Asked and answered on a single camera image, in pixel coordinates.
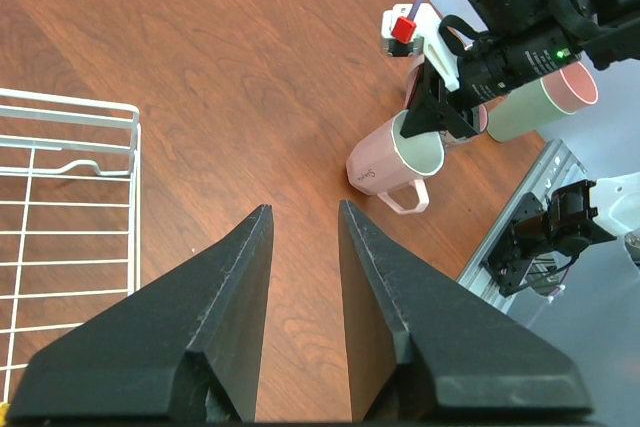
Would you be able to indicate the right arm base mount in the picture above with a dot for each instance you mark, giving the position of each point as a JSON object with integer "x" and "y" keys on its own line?
{"x": 567, "y": 226}

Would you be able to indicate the pink ghost pattern mug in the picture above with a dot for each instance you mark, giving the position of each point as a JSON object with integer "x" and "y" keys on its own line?
{"x": 427, "y": 109}

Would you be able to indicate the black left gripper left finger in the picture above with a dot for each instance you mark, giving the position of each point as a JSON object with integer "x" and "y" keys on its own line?
{"x": 185, "y": 348}

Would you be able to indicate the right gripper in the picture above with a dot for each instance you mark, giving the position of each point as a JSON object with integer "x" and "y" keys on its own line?
{"x": 489, "y": 66}

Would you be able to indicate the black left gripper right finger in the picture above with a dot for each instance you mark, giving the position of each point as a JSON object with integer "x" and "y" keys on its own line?
{"x": 420, "y": 347}

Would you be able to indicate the yellow mug black handle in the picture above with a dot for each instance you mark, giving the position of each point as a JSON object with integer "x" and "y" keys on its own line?
{"x": 3, "y": 412}

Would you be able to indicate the pink faceted mug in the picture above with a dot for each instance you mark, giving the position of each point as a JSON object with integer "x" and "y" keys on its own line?
{"x": 385, "y": 161}

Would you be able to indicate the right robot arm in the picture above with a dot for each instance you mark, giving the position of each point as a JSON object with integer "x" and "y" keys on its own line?
{"x": 606, "y": 31}

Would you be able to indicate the white wire dish rack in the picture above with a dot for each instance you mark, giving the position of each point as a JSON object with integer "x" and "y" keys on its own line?
{"x": 70, "y": 218}

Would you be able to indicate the tall cream pink tumbler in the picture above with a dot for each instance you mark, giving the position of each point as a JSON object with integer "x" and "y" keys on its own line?
{"x": 538, "y": 103}

